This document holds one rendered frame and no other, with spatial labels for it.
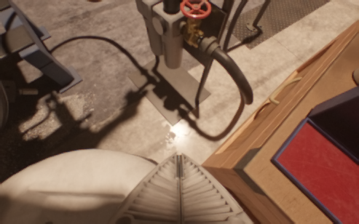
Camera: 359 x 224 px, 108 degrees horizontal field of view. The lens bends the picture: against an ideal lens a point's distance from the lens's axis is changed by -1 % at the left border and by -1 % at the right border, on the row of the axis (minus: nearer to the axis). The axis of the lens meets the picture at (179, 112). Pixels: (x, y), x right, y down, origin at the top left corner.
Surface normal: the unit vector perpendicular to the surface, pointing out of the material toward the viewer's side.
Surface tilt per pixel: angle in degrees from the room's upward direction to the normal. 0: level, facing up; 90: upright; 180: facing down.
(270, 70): 0
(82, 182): 0
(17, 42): 0
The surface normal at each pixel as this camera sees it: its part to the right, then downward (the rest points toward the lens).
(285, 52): 0.03, -0.36
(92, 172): 0.02, -0.58
